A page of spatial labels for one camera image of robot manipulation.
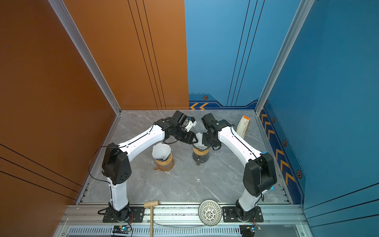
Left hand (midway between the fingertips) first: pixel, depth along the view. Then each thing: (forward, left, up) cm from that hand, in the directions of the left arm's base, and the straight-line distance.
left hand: (196, 139), depth 84 cm
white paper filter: (-1, -2, -4) cm, 4 cm away
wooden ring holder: (-11, +17, -7) cm, 22 cm away
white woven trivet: (-34, -7, -15) cm, 38 cm away
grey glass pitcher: (-8, -2, -8) cm, 12 cm away
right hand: (-1, -6, -3) cm, 6 cm away
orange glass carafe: (-11, +19, -15) cm, 27 cm away
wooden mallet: (-31, +23, -15) cm, 41 cm away
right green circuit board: (-41, -25, -17) cm, 51 cm away
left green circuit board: (-41, +37, -18) cm, 58 cm away
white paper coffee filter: (-6, +20, -3) cm, 21 cm away
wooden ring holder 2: (-6, -2, -5) cm, 8 cm away
